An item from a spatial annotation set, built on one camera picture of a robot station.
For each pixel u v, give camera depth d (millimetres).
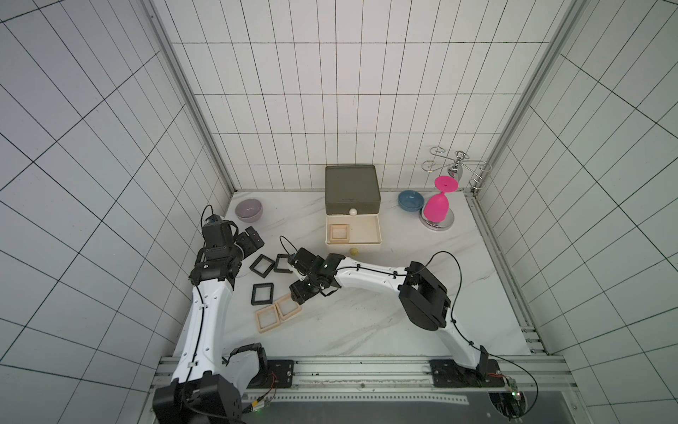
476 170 861
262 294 873
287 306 839
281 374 724
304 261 684
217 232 575
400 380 727
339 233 995
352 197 894
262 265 959
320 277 651
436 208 892
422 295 544
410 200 1139
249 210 1089
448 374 734
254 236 712
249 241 701
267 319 826
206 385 377
